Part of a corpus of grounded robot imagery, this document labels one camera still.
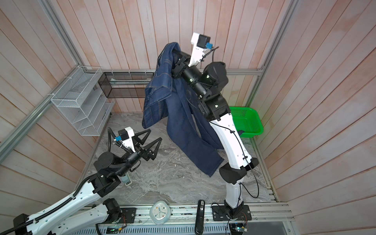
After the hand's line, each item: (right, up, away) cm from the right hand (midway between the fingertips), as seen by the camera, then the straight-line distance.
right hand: (167, 48), depth 46 cm
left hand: (-6, -30, +14) cm, 33 cm away
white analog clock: (-7, -68, +26) cm, 73 cm away
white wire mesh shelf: (-50, -13, +32) cm, 61 cm away
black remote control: (+13, -71, +26) cm, 76 cm away
